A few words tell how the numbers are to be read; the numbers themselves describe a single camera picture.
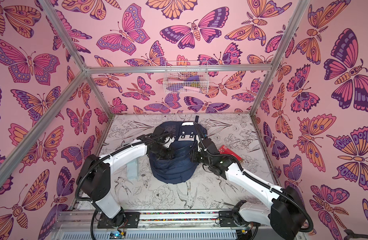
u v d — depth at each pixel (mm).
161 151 739
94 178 460
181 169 798
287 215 399
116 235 723
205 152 582
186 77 955
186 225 730
